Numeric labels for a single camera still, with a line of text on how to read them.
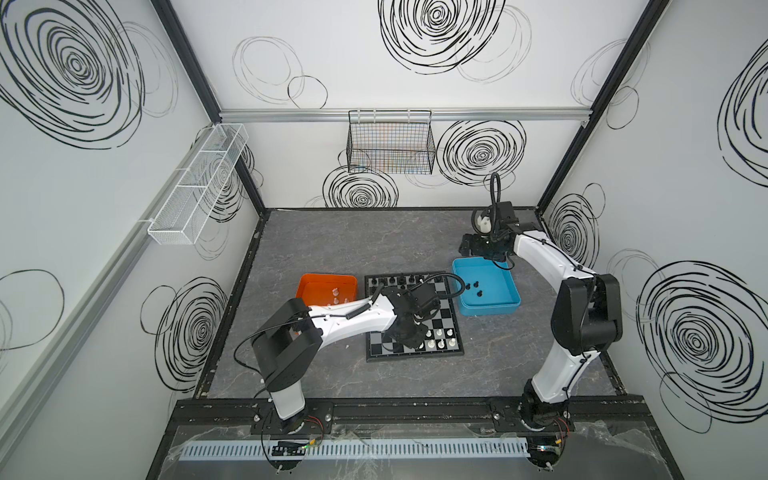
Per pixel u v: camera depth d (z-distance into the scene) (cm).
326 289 97
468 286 97
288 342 45
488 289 96
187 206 75
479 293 96
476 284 97
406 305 62
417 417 75
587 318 49
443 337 85
